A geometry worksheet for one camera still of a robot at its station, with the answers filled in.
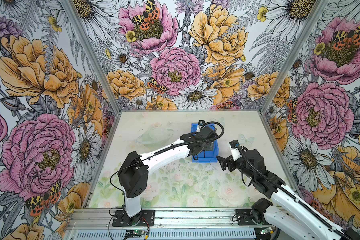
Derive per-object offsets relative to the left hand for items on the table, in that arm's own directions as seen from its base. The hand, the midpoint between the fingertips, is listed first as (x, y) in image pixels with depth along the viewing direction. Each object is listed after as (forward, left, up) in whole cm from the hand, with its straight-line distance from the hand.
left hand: (199, 143), depth 84 cm
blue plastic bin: (0, -5, -16) cm, 17 cm away
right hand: (-8, -12, +1) cm, 15 cm away
